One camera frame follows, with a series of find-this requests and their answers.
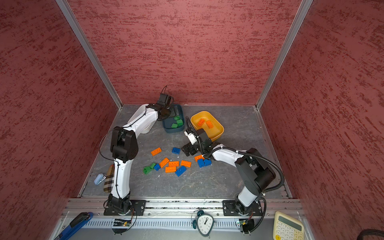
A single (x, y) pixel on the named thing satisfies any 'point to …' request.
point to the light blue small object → (99, 178)
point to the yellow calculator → (285, 228)
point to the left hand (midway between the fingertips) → (172, 115)
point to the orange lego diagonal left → (163, 162)
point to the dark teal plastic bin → (175, 123)
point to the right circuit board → (246, 225)
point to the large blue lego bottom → (180, 171)
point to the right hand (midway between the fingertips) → (186, 148)
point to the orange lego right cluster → (197, 158)
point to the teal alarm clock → (204, 222)
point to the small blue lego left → (157, 167)
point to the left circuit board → (119, 222)
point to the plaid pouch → (108, 182)
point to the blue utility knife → (75, 225)
